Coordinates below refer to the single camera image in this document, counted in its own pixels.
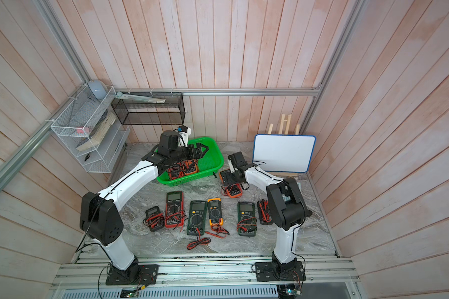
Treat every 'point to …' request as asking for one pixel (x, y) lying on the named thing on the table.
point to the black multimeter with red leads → (264, 212)
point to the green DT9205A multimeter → (196, 217)
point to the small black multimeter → (154, 218)
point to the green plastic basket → (211, 162)
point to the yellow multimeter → (215, 215)
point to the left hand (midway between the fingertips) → (202, 151)
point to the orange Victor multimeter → (232, 190)
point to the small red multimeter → (174, 173)
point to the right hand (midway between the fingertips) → (231, 176)
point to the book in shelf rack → (98, 132)
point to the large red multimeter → (174, 212)
